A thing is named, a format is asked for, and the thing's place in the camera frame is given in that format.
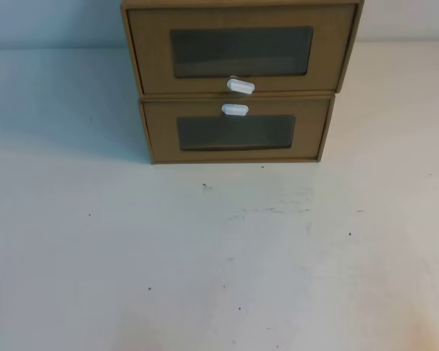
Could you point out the white drawer handle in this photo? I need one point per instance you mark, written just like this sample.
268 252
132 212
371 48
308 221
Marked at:
240 86
235 110

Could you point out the brown cardboard drawer box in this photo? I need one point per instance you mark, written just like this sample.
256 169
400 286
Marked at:
201 47
287 127

